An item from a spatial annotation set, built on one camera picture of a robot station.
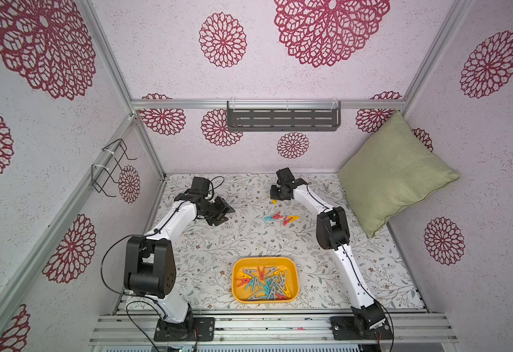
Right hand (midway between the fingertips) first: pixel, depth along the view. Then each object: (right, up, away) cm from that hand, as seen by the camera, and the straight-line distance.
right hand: (271, 190), depth 111 cm
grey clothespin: (-8, -40, -31) cm, 51 cm away
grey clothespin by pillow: (-11, -33, -26) cm, 43 cm away
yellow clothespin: (+1, -6, -3) cm, 6 cm away
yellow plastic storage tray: (+3, -32, -27) cm, 42 cm away
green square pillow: (+45, +6, -26) cm, 53 cm away
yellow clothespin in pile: (+10, -13, -8) cm, 18 cm away
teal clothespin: (-9, -36, -29) cm, 47 cm away
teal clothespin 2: (-4, -37, -30) cm, 48 cm away
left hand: (-17, -9, -23) cm, 30 cm away
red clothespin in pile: (+6, -14, -9) cm, 18 cm away
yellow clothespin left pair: (-12, -34, -27) cm, 45 cm away
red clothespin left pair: (-12, -35, -28) cm, 47 cm away
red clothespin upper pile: (+3, -12, -8) cm, 15 cm away
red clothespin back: (-5, -33, -26) cm, 42 cm away
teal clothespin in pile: (-1, -13, -9) cm, 16 cm away
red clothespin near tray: (+1, -39, -32) cm, 51 cm away
